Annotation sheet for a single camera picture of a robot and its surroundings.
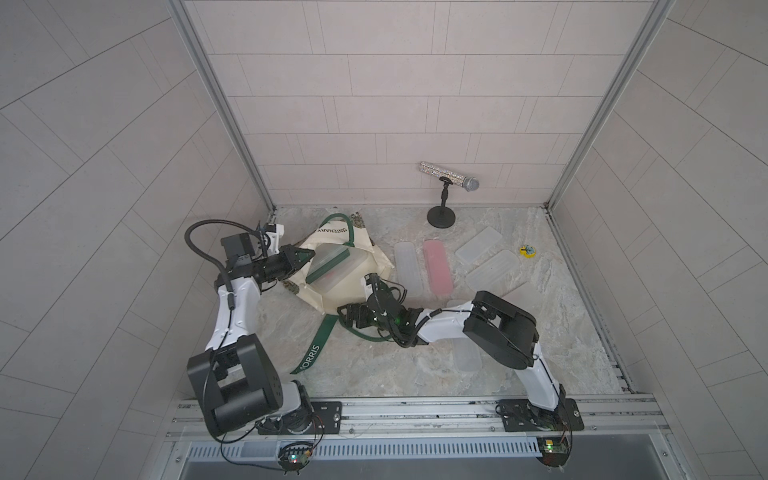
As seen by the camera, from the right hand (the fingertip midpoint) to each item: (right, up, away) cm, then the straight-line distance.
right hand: (347, 310), depth 87 cm
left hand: (-7, +19, -7) cm, 21 cm away
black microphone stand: (+32, +28, +25) cm, 49 cm away
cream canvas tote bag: (-3, +24, -2) cm, 24 cm away
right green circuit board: (+51, -27, -19) cm, 61 cm away
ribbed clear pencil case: (+48, +9, +9) cm, 50 cm away
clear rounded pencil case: (+18, +10, +12) cm, 24 cm away
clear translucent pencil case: (+44, +18, +16) cm, 51 cm away
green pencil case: (-7, +13, +7) cm, 16 cm away
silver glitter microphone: (+38, +39, +6) cm, 54 cm away
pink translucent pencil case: (+29, +11, +13) cm, 33 cm away
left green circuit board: (-8, -26, -23) cm, 35 cm away
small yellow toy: (+60, +16, +15) cm, 64 cm away
